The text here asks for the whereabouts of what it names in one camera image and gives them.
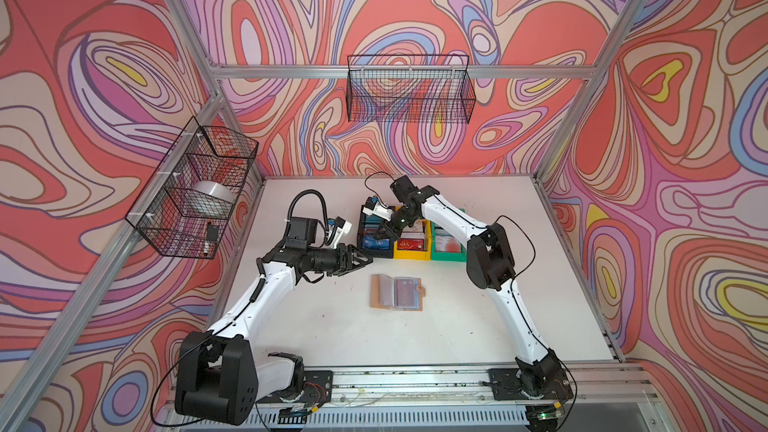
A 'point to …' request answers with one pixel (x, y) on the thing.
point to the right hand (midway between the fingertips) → (381, 239)
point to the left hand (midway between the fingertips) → (369, 261)
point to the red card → (410, 244)
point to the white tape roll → (215, 189)
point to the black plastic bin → (368, 226)
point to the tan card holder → (396, 293)
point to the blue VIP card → (370, 243)
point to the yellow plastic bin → (421, 229)
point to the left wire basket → (196, 194)
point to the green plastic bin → (445, 246)
